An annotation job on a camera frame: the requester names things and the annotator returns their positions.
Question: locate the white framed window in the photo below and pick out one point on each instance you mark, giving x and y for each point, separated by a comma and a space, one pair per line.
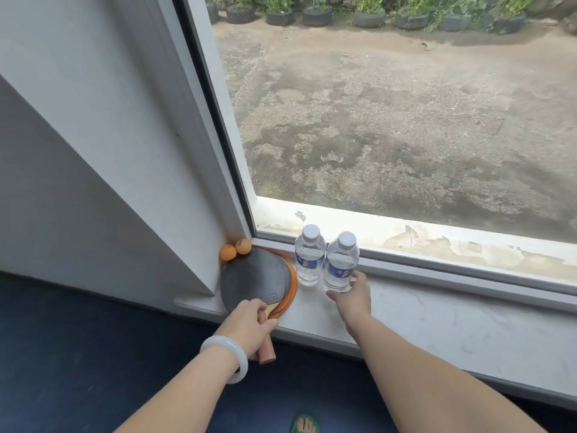
225, 108

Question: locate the person's left hand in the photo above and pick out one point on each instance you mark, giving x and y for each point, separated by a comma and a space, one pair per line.
245, 324

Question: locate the person's right hand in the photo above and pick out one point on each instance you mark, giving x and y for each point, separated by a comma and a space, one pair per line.
356, 302

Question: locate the person's right forearm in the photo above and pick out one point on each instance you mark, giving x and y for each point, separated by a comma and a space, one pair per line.
428, 387

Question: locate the green climbing plants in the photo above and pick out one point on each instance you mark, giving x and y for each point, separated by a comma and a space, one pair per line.
369, 2

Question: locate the person's left foot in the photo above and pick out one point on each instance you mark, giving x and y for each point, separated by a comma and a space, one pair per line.
306, 427

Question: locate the small orange ball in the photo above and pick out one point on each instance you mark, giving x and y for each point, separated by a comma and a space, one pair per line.
227, 252
243, 247

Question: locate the row of black tire planters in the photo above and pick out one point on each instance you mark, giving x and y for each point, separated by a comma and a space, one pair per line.
318, 17

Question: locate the white window sill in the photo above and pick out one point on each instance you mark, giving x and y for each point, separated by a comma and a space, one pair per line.
428, 324

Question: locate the clear plastic water bottle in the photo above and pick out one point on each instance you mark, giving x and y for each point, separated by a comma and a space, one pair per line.
341, 259
310, 257

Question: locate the person's left forearm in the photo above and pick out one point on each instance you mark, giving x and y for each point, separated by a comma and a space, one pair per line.
180, 396

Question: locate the white jade bangle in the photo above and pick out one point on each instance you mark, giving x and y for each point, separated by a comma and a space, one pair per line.
223, 341

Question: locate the black table tennis paddle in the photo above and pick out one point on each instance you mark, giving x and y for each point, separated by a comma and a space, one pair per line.
252, 277
289, 279

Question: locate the orange table tennis paddle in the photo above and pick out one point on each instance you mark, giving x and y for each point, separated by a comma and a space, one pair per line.
294, 288

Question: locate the green left slipper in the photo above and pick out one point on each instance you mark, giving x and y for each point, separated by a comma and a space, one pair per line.
293, 423

